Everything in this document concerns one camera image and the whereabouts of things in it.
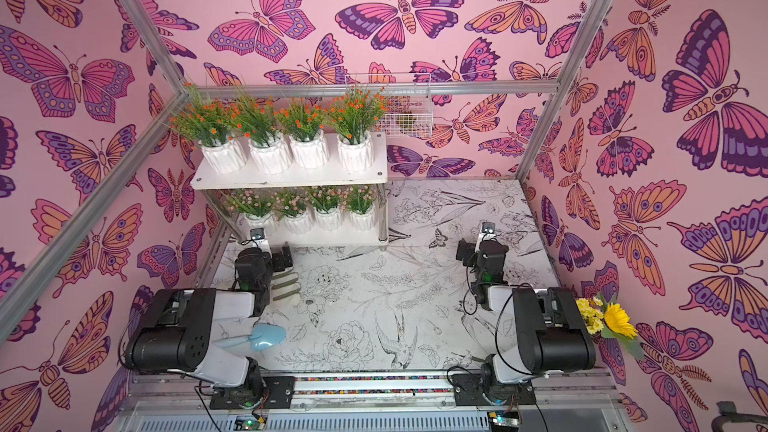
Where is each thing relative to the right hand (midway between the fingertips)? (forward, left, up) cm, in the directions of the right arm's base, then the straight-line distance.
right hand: (482, 240), depth 93 cm
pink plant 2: (+2, +69, +13) cm, 70 cm away
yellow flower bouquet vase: (-30, -17, +16) cm, 38 cm away
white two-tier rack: (+2, +66, -1) cm, 66 cm away
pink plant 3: (+3, +57, +12) cm, 58 cm away
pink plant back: (+6, +49, +5) cm, 50 cm away
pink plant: (+4, +37, +12) cm, 39 cm away
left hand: (-2, +65, 0) cm, 65 cm away
